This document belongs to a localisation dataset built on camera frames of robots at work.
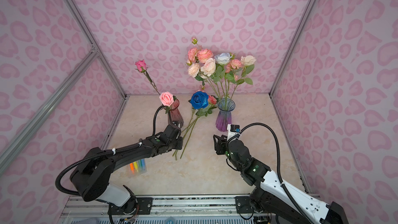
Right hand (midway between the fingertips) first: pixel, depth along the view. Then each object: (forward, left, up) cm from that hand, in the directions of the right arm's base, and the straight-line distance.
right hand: (216, 136), depth 74 cm
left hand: (+6, +19, -14) cm, 24 cm away
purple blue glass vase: (+20, -6, -14) cm, 25 cm away
